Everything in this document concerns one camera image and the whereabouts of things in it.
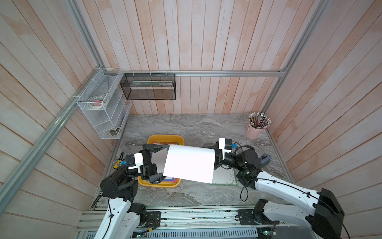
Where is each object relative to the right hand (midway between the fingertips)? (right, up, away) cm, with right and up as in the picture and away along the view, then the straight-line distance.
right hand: (197, 148), depth 59 cm
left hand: (-10, -2, -7) cm, 13 cm away
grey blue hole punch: (+44, -11, +32) cm, 56 cm away
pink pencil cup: (+42, +5, +43) cm, 60 cm away
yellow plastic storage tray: (-20, 0, +51) cm, 55 cm away
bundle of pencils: (+45, +14, +42) cm, 64 cm away
